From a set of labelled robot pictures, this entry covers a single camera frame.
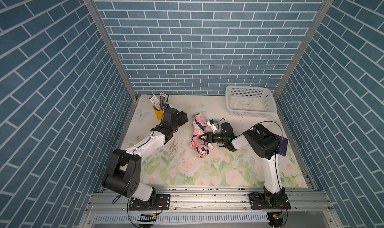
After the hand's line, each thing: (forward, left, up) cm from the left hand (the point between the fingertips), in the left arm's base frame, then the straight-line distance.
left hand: (188, 116), depth 89 cm
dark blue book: (-13, -60, -15) cm, 63 cm away
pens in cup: (+15, +17, -1) cm, 23 cm away
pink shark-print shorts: (0, -7, -9) cm, 12 cm away
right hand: (-8, -8, -13) cm, 17 cm away
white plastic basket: (+28, -48, -15) cm, 58 cm away
